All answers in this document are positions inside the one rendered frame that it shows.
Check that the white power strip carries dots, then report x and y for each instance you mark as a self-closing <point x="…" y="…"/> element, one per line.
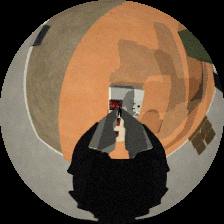
<point x="129" y="98"/>

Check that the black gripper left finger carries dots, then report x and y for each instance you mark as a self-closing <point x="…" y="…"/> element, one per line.
<point x="98" y="139"/>

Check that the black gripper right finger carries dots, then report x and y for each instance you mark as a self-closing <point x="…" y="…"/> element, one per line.
<point x="139" y="138"/>

